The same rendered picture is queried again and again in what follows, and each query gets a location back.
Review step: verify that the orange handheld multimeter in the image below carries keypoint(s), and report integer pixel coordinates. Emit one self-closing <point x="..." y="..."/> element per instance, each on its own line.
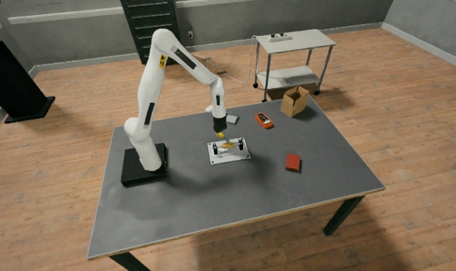
<point x="263" y="120"/>

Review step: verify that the brown cardboard box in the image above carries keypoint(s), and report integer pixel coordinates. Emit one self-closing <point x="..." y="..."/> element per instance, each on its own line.
<point x="294" y="102"/>

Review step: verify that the red rectangular block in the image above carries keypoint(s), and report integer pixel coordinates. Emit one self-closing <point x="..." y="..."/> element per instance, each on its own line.
<point x="292" y="163"/>

